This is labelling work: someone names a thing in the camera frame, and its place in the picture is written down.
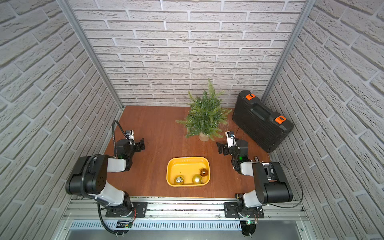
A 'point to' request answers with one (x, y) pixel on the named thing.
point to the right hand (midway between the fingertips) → (226, 140)
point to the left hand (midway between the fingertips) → (136, 136)
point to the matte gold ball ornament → (197, 179)
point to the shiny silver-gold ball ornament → (179, 179)
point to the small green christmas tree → (206, 117)
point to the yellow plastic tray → (187, 167)
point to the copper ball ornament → (203, 172)
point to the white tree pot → (203, 137)
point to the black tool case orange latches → (258, 121)
